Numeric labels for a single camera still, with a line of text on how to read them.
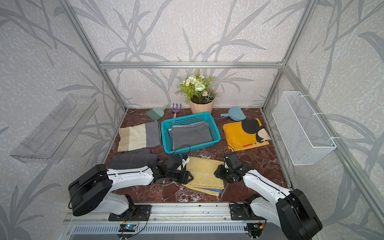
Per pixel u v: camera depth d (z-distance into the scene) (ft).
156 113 3.81
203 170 2.85
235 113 3.82
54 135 2.23
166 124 3.26
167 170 2.17
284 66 3.07
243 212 2.38
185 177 2.42
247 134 3.42
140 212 2.38
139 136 3.34
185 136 3.30
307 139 1.95
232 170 2.17
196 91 2.98
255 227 2.43
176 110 3.92
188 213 2.47
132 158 2.99
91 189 1.40
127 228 2.32
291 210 1.33
